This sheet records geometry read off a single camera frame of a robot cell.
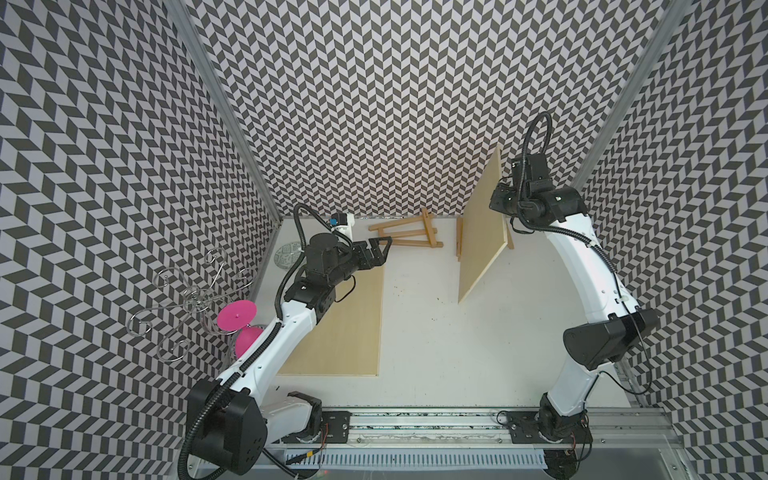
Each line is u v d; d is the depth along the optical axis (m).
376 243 0.67
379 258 0.67
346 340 0.87
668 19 0.68
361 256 0.67
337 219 0.67
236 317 0.59
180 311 0.69
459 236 1.06
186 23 0.72
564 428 0.68
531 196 0.55
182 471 0.36
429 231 1.11
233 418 0.39
